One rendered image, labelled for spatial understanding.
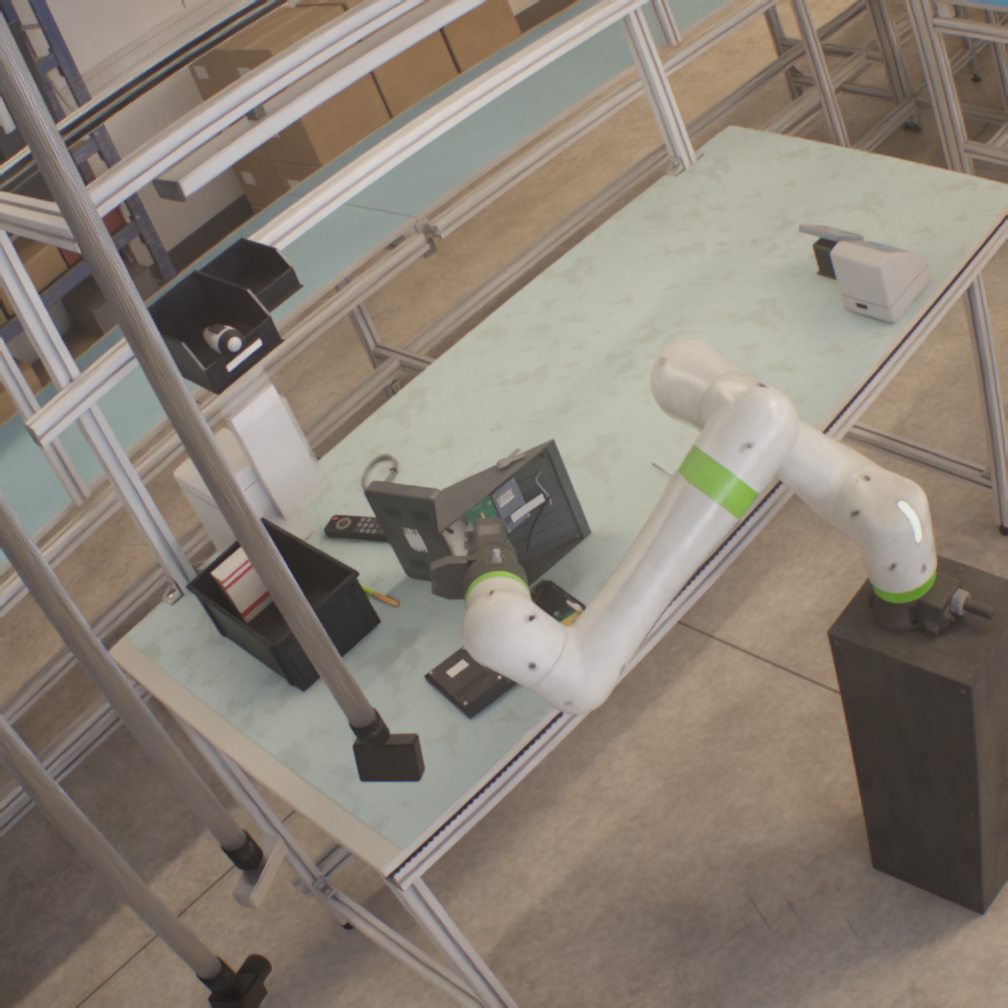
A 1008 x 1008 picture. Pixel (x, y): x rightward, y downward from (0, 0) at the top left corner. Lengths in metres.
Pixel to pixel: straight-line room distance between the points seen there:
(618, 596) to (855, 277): 0.97
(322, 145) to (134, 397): 2.25
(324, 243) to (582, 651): 2.13
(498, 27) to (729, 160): 2.91
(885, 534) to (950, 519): 1.50
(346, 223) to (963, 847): 2.38
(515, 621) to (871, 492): 0.67
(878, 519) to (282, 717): 1.03
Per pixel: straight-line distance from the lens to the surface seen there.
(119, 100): 2.50
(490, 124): 4.21
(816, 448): 2.30
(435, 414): 2.88
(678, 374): 2.07
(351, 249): 3.80
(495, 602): 1.95
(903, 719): 2.50
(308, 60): 2.18
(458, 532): 2.30
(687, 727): 3.44
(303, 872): 3.20
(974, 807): 2.61
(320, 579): 2.58
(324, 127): 5.69
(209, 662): 2.61
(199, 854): 3.77
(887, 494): 2.28
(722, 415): 1.98
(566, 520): 2.43
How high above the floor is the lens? 2.57
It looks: 37 degrees down
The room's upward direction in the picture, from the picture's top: 24 degrees counter-clockwise
